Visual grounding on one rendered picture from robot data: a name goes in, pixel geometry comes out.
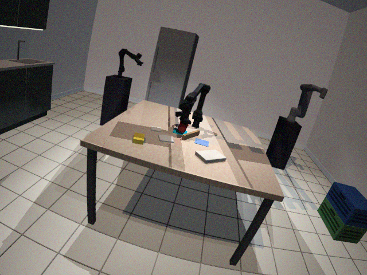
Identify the small yellow cube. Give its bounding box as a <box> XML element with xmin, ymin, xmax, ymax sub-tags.
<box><xmin>133</xmin><ymin>132</ymin><xmax>145</xmax><ymax>145</ymax></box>

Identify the brown wooden bar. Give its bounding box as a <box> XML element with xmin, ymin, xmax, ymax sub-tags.
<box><xmin>182</xmin><ymin>130</ymin><xmax>200</xmax><ymax>140</ymax></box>

